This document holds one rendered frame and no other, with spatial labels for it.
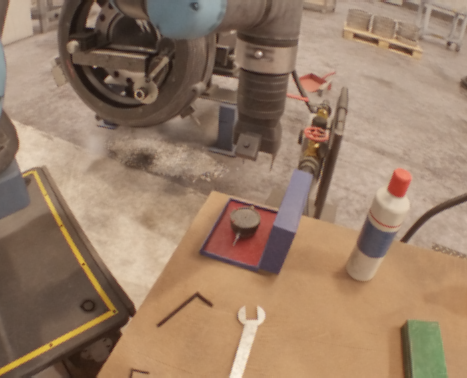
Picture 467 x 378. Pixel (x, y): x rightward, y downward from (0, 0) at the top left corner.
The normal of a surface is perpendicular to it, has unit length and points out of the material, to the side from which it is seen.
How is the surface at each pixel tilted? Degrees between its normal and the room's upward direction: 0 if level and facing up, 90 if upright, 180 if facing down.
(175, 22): 90
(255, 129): 87
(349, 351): 0
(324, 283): 0
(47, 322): 0
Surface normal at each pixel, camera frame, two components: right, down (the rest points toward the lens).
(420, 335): 0.07, -0.78
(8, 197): 0.66, 0.51
